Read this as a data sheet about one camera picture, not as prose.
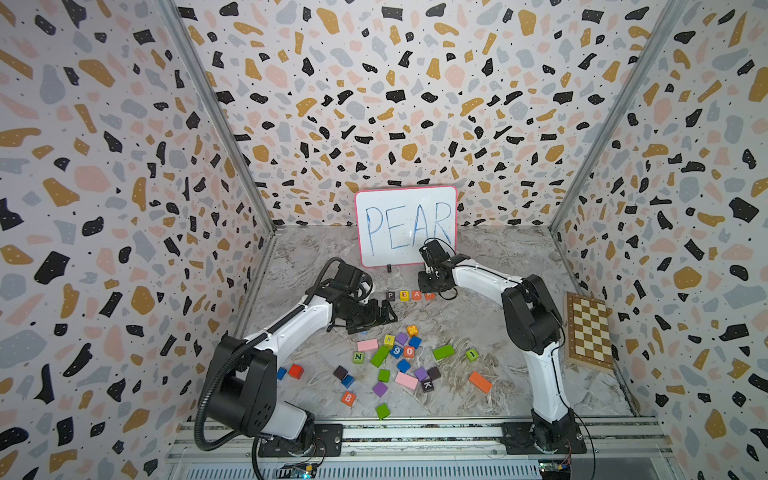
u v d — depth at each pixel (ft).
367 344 2.96
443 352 2.92
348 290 2.30
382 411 2.57
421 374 2.76
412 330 3.02
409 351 2.88
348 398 2.61
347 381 2.74
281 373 2.74
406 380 2.75
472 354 2.87
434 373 2.80
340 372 2.80
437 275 2.50
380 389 2.69
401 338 3.00
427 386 2.68
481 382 2.74
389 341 2.88
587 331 3.00
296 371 2.75
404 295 3.29
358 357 2.81
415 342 3.00
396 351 2.88
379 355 2.89
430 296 3.31
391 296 3.29
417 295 3.30
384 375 2.77
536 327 1.86
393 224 3.37
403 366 2.82
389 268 3.51
